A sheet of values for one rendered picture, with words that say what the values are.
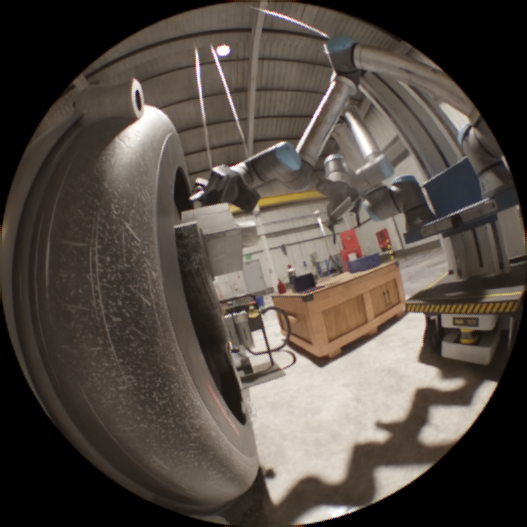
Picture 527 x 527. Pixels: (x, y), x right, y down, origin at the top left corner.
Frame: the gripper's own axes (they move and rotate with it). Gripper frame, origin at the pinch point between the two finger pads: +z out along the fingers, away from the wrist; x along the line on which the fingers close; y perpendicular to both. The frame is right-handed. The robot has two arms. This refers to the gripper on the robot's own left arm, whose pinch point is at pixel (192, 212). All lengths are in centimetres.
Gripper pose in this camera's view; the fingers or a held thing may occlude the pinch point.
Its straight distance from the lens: 37.9
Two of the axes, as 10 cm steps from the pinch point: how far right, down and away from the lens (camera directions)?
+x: 4.3, -6.0, -6.7
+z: -2.8, 6.2, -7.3
